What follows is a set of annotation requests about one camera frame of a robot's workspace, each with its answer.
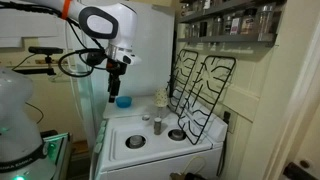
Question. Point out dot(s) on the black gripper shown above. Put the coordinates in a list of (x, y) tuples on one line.
[(116, 68)]

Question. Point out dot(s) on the blue bowl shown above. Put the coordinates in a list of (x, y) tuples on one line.
[(123, 102)]

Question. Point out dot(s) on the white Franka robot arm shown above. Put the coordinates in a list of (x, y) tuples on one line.
[(123, 26)]

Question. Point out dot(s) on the white stove knob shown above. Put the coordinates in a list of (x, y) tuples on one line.
[(103, 123), (101, 130), (98, 147), (99, 138)]

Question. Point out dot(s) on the clear drinking glass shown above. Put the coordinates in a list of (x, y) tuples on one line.
[(161, 112)]

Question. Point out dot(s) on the round stove burner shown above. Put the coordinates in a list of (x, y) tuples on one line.
[(135, 141), (176, 134)]

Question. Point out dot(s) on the small metal cylinder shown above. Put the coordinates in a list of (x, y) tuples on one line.
[(157, 126)]

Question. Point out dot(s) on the white refrigerator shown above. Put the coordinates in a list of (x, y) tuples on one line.
[(153, 50)]

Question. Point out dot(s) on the black stove grate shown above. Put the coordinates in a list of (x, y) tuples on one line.
[(182, 83), (202, 93)]

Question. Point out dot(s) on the white gas stove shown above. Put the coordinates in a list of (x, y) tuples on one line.
[(160, 156)]

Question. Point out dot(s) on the control box with green light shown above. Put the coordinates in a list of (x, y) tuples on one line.
[(56, 153)]

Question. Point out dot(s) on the dark spice jar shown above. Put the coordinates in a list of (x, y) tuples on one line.
[(203, 29)]

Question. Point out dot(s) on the glass mug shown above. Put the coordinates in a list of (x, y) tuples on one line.
[(186, 8)]

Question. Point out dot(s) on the metal spice shelf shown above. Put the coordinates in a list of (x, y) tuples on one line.
[(226, 38), (216, 9)]

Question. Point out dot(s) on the white labelled spice jar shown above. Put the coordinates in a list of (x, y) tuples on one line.
[(207, 4)]

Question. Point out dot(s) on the large glass spice jar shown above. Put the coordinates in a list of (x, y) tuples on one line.
[(266, 21)]

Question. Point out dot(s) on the white door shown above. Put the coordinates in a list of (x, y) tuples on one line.
[(293, 100)]

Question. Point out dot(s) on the dark door lock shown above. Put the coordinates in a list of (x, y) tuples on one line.
[(296, 171)]

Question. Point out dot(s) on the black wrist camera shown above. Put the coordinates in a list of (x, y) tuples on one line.
[(96, 57)]

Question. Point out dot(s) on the black camera on stand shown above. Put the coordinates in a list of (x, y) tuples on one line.
[(45, 50)]

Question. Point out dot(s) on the wall power outlet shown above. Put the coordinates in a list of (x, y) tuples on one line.
[(233, 121)]

